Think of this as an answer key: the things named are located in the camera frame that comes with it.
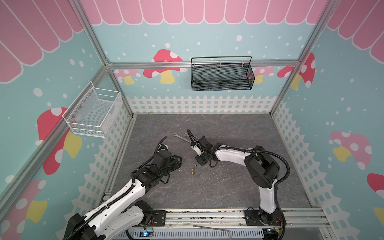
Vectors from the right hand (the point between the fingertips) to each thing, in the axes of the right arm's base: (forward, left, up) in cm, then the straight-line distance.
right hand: (199, 157), depth 95 cm
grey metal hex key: (-38, -8, -2) cm, 38 cm away
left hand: (-9, +10, +12) cm, 18 cm away
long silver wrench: (+19, +17, 0) cm, 25 cm away
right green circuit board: (-38, -35, -2) cm, 52 cm away
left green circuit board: (-39, +25, -3) cm, 47 cm away
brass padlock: (-8, +4, -2) cm, 9 cm away
